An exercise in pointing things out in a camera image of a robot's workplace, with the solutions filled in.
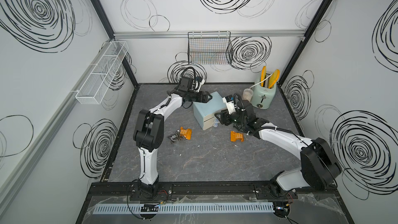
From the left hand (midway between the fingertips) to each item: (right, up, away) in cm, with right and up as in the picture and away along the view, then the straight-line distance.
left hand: (206, 96), depth 93 cm
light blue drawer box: (-1, -9, -9) cm, 13 cm away
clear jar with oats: (+28, +2, +8) cm, 29 cm away
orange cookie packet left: (-12, -22, 0) cm, 26 cm away
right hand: (+6, -9, -10) cm, 15 cm away
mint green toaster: (+35, -1, +3) cm, 35 cm away
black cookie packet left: (-20, -24, -2) cm, 32 cm away
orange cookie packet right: (+17, -24, -2) cm, 29 cm away
